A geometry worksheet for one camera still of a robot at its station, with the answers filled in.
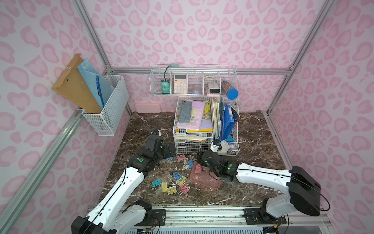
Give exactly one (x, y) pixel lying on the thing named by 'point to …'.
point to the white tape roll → (225, 146)
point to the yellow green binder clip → (181, 180)
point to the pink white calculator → (180, 84)
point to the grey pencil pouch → (185, 111)
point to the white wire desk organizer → (188, 142)
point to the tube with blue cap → (232, 93)
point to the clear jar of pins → (233, 147)
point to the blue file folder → (228, 122)
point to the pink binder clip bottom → (184, 188)
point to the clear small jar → (196, 89)
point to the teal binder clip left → (156, 183)
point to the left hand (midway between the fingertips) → (166, 145)
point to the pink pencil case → (147, 107)
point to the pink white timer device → (213, 88)
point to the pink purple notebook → (197, 112)
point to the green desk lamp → (165, 84)
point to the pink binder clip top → (181, 157)
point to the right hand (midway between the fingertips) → (200, 155)
